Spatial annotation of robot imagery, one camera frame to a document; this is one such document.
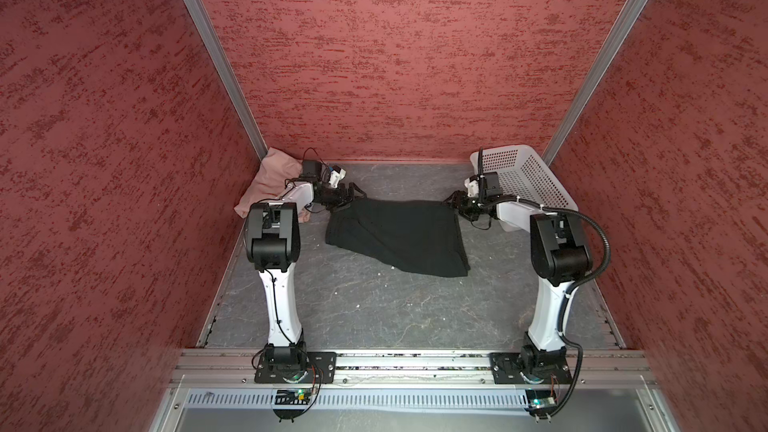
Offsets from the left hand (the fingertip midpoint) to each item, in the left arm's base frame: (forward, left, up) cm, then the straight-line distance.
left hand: (358, 203), depth 101 cm
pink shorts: (+17, +34, -2) cm, 38 cm away
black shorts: (-7, -17, -9) cm, 20 cm away
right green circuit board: (-55, -49, -6) cm, 74 cm away
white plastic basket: (+19, -64, -5) cm, 67 cm away
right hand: (-1, -31, -2) cm, 31 cm away
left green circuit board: (-55, +12, -7) cm, 56 cm away
